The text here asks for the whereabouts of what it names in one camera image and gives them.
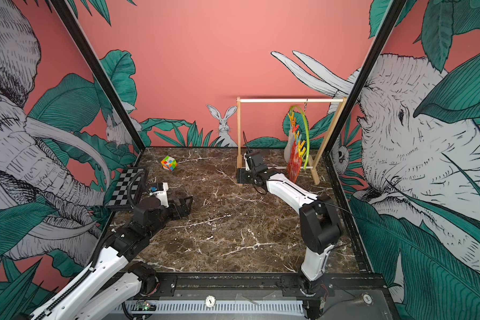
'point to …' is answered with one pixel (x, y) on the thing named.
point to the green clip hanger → (298, 119)
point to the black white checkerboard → (128, 188)
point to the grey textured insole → (288, 145)
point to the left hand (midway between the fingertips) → (186, 197)
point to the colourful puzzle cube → (169, 163)
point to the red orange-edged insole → (294, 165)
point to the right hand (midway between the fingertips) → (240, 171)
